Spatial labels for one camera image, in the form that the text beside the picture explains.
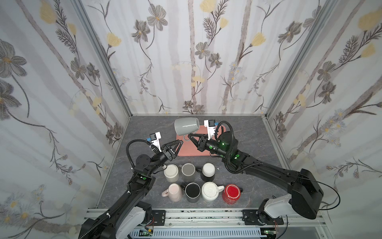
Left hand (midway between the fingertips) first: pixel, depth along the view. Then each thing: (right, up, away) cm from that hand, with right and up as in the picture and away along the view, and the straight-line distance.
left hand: (179, 140), depth 68 cm
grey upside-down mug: (+4, -18, +12) cm, 22 cm away
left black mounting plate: (-11, -39, +6) cm, 41 cm away
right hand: (+4, +3, -3) cm, 6 cm away
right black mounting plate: (+36, -40, +6) cm, 54 cm away
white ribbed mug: (+15, -27, +7) cm, 32 cm away
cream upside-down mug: (-6, -20, +14) cm, 25 cm away
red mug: (+26, -28, +7) cm, 39 cm away
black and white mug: (+15, -19, +12) cm, 27 cm away
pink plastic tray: (+5, -4, -2) cm, 6 cm away
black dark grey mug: (+6, -27, +8) cm, 29 cm away
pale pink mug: (-3, -27, +5) cm, 28 cm away
